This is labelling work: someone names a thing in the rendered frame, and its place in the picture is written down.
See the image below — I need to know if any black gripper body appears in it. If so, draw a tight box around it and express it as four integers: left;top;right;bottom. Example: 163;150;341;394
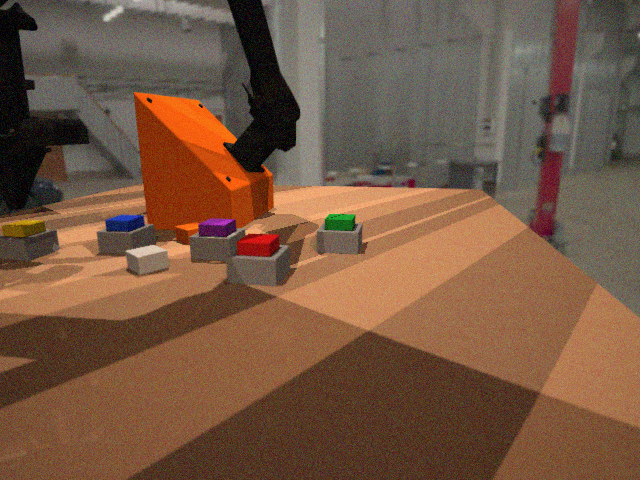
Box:
0;66;89;150

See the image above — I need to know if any yellow button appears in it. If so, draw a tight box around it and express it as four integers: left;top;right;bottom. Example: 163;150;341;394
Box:
0;220;60;261

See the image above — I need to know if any purple button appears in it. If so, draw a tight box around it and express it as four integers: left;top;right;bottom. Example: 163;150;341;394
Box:
189;218;245;261

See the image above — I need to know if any red button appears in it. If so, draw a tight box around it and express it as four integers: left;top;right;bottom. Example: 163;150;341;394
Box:
225;234;290;286

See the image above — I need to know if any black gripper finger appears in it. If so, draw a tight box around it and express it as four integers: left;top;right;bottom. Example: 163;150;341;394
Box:
0;148;51;209
0;163;14;209

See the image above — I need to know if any green button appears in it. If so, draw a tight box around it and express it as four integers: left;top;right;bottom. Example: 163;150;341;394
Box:
317;214;363;255

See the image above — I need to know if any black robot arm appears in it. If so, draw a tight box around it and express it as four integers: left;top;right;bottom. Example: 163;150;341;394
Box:
0;0;300;172

